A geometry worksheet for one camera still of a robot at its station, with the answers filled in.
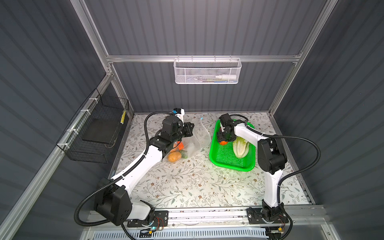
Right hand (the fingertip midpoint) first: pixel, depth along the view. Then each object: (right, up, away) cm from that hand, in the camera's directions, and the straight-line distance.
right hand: (224, 138), depth 100 cm
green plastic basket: (-2, -11, -4) cm, 12 cm away
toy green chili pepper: (-27, -9, -7) cm, 29 cm away
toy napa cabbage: (+8, -4, -9) cm, 13 cm away
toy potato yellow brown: (-33, -10, -11) cm, 36 cm away
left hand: (-20, +9, -23) cm, 32 cm away
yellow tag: (-61, +14, -17) cm, 64 cm away
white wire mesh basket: (-10, +55, +23) cm, 60 cm away
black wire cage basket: (-72, -2, -34) cm, 80 cm away
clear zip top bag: (-24, -4, -12) cm, 28 cm away
